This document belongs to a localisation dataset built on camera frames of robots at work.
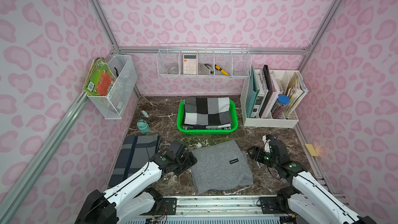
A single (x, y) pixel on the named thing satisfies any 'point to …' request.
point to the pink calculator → (189, 64)
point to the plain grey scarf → (221, 166)
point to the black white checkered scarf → (209, 113)
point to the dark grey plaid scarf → (137, 151)
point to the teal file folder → (252, 92)
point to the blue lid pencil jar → (281, 103)
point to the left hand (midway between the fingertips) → (193, 160)
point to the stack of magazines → (297, 90)
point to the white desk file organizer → (280, 80)
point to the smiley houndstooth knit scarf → (217, 126)
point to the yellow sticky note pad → (312, 150)
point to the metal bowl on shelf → (172, 70)
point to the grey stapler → (204, 69)
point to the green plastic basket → (233, 127)
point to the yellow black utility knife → (223, 71)
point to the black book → (270, 88)
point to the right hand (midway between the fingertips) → (251, 150)
